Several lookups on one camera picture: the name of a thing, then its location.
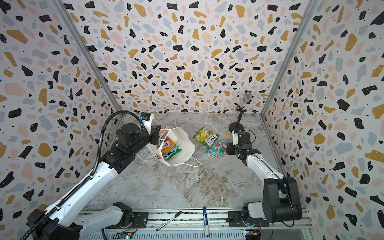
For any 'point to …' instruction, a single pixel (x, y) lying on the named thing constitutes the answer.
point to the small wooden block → (227, 134)
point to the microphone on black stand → (238, 127)
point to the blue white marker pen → (205, 221)
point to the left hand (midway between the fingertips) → (159, 123)
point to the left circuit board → (124, 235)
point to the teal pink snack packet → (219, 150)
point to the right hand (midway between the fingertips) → (227, 142)
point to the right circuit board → (252, 232)
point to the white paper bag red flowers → (184, 141)
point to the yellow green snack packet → (206, 137)
